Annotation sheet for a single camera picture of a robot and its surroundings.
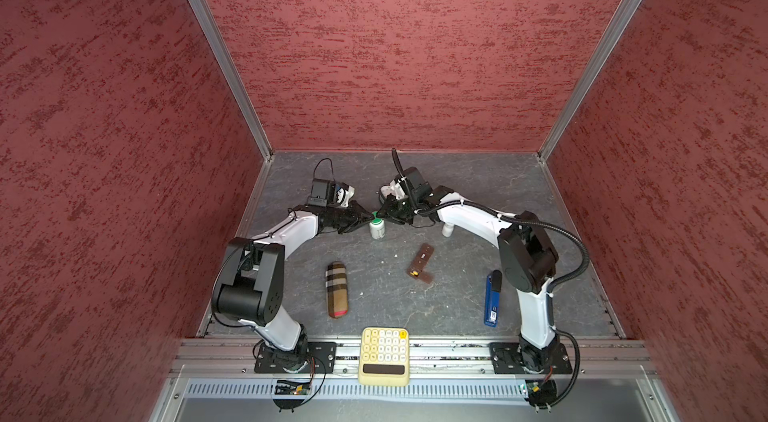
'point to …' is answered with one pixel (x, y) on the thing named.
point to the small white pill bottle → (447, 229)
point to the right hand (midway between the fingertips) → (377, 221)
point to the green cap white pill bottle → (377, 227)
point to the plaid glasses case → (337, 289)
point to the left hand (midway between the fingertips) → (373, 222)
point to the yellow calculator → (384, 358)
